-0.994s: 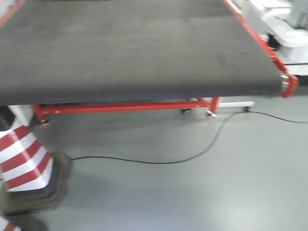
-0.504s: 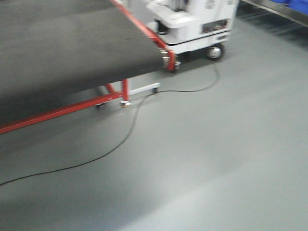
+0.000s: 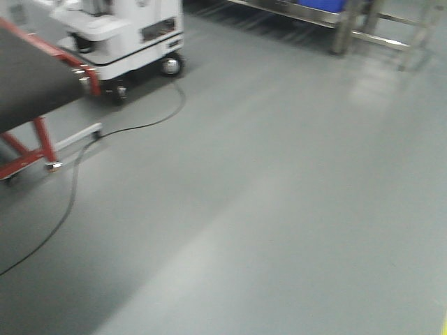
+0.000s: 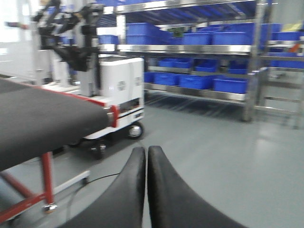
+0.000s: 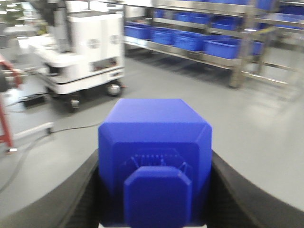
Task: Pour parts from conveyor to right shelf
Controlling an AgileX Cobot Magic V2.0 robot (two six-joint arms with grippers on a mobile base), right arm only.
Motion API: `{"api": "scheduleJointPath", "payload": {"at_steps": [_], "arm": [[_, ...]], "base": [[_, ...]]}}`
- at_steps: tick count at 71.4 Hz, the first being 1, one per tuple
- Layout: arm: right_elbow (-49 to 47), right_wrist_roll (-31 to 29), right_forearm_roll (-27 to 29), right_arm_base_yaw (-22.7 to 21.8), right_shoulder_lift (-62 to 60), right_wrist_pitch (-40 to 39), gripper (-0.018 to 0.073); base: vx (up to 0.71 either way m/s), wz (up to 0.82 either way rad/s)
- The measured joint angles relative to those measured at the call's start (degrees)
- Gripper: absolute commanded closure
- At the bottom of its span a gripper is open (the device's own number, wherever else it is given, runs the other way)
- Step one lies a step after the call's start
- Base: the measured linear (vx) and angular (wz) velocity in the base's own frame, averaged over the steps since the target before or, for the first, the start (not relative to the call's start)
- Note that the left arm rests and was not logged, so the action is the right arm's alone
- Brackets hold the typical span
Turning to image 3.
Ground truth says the black floor cable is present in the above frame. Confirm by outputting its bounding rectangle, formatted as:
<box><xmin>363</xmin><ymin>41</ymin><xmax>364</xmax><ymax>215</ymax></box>
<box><xmin>0</xmin><ymin>78</ymin><xmax>186</xmax><ymax>276</ymax></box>

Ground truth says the white wheeled machine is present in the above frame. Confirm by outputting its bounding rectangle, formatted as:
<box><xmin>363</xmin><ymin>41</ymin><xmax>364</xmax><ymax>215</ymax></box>
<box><xmin>50</xmin><ymin>0</ymin><xmax>186</xmax><ymax>105</ymax></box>

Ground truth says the tall steel rack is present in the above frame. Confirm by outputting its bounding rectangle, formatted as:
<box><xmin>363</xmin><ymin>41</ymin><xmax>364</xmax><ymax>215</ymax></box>
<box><xmin>226</xmin><ymin>0</ymin><xmax>364</xmax><ymax>56</ymax></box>

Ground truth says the bare steel table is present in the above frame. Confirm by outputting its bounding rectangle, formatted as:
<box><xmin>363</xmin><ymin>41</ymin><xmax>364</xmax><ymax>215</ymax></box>
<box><xmin>349</xmin><ymin>0</ymin><xmax>447</xmax><ymax>73</ymax></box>

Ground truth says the group of blue bins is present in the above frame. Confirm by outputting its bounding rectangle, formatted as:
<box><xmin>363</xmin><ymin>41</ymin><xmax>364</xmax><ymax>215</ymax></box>
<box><xmin>296</xmin><ymin>0</ymin><xmax>349</xmax><ymax>10</ymax></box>

